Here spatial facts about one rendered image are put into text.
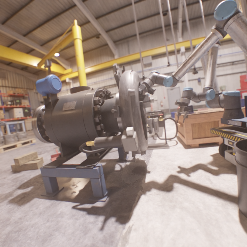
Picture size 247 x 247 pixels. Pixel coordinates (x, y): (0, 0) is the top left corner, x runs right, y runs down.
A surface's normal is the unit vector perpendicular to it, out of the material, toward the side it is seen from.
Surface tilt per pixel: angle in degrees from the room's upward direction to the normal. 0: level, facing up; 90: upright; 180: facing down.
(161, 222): 0
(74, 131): 106
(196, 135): 90
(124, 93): 68
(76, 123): 95
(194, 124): 90
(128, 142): 112
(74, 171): 90
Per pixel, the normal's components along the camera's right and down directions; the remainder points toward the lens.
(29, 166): 0.04, 0.07
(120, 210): -0.14, -0.99
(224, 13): -0.71, 0.04
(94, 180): -0.21, 0.11
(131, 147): -0.14, 0.48
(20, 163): 0.97, -0.11
